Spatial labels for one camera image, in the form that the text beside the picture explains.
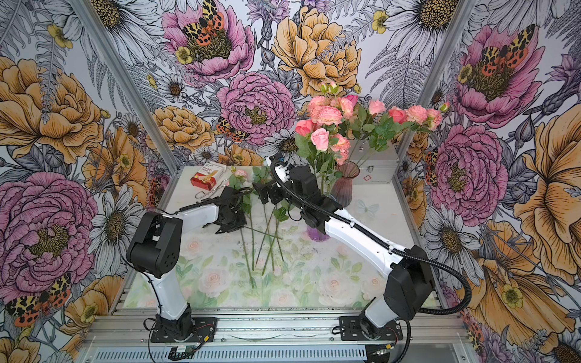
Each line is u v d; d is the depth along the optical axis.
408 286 0.42
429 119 0.79
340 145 0.70
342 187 0.99
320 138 0.63
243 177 1.12
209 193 1.12
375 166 1.08
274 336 0.74
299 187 0.56
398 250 0.44
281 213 1.03
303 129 0.76
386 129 0.83
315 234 0.92
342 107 0.69
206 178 1.12
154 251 0.51
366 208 1.09
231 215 0.82
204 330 0.74
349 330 0.74
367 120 0.87
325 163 0.66
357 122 0.93
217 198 0.81
